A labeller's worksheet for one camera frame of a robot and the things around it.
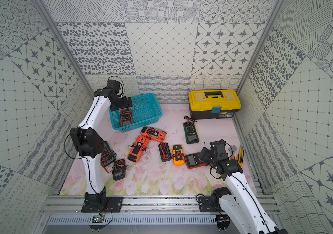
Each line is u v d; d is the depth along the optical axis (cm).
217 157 59
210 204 74
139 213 72
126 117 104
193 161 86
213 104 98
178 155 88
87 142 56
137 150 90
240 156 90
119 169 82
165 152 90
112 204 73
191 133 99
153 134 97
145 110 118
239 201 47
